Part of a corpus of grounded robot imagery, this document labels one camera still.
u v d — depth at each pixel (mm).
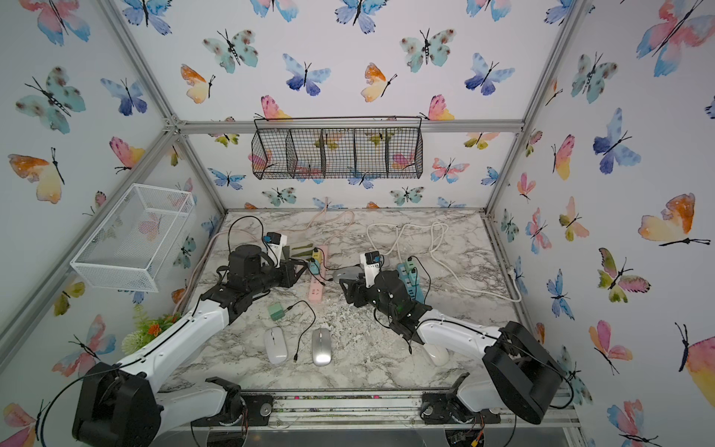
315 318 908
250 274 638
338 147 979
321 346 831
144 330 722
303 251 1050
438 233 1131
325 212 1224
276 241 726
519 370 423
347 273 986
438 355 810
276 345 836
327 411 753
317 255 986
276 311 908
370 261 710
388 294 607
